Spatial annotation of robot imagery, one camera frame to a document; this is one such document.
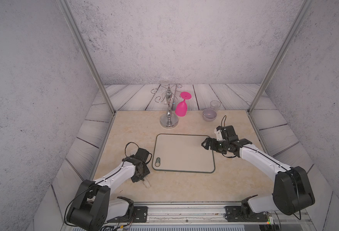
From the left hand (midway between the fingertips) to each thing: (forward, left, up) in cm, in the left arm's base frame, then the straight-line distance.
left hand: (146, 175), depth 87 cm
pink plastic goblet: (+39, -23, +17) cm, 49 cm away
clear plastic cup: (+54, -51, +6) cm, 75 cm away
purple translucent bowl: (+45, -45, +4) cm, 64 cm away
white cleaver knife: (-5, -1, +1) cm, 5 cm away
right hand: (+12, -37, +12) cm, 41 cm away
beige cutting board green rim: (+14, -22, 0) cm, 26 cm away
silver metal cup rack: (+42, -14, +2) cm, 44 cm away
